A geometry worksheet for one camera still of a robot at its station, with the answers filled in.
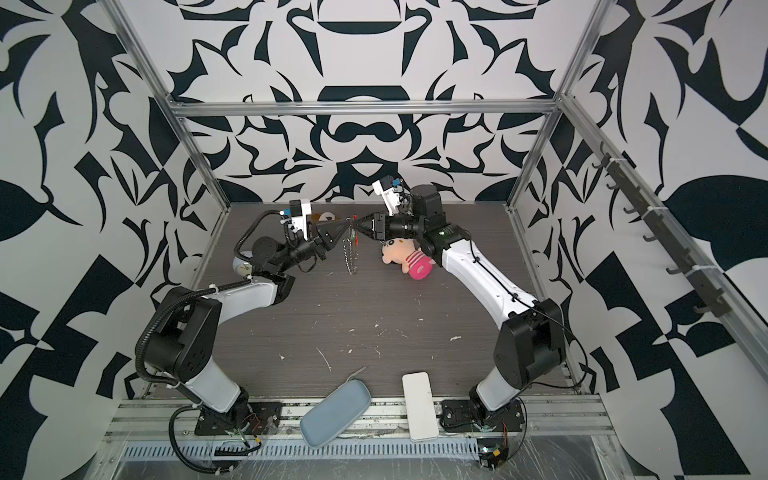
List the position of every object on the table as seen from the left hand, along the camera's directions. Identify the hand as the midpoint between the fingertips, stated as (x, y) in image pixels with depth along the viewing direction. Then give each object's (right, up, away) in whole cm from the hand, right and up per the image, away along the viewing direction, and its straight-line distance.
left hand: (350, 216), depth 71 cm
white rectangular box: (+17, -46, -1) cm, 49 cm away
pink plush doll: (+16, -11, +25) cm, 32 cm away
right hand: (+2, -2, +1) cm, 2 cm away
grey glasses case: (-4, -47, +2) cm, 47 cm away
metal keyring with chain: (0, -8, +3) cm, 9 cm away
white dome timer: (-36, -14, +23) cm, 45 cm away
